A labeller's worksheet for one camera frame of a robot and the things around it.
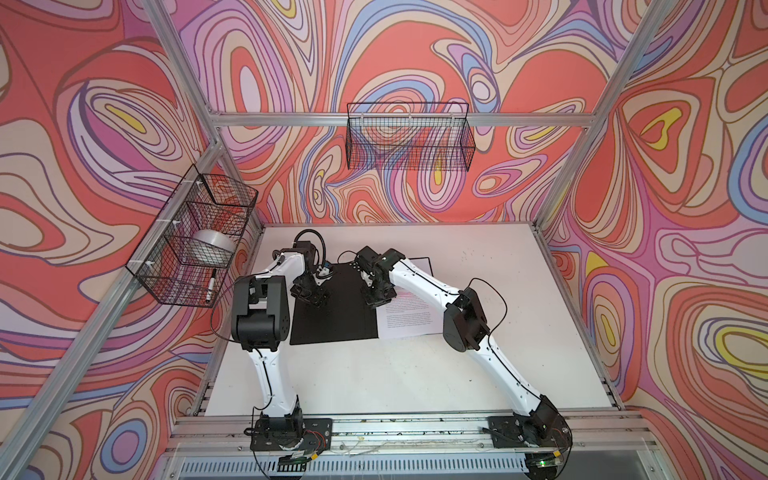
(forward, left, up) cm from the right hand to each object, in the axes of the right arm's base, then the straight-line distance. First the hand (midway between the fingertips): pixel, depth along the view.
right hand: (377, 309), depth 96 cm
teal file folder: (-2, +10, -1) cm, 10 cm away
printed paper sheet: (-2, -10, 0) cm, 11 cm away
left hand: (+4, +20, 0) cm, 21 cm away
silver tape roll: (0, +39, +33) cm, 51 cm away
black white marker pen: (-6, +40, +25) cm, 48 cm away
